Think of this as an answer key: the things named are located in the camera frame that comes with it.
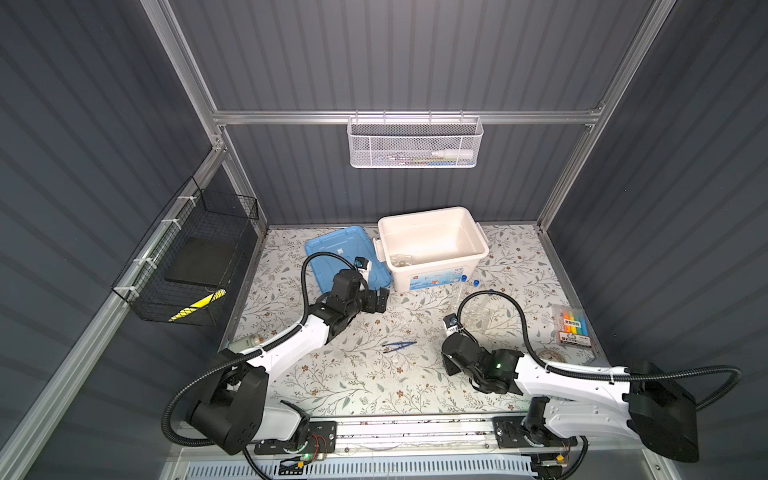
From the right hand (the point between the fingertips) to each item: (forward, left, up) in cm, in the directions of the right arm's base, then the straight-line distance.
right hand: (448, 349), depth 84 cm
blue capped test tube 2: (+15, -8, +11) cm, 21 cm away
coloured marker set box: (+9, -40, -3) cm, 41 cm away
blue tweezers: (+3, +13, -4) cm, 13 cm away
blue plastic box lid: (+44, +34, -3) cm, 55 cm away
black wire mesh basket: (+8, +66, +27) cm, 71 cm away
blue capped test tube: (+17, -5, +11) cm, 21 cm away
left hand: (+15, +21, +9) cm, 27 cm away
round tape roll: (0, -30, -4) cm, 31 cm away
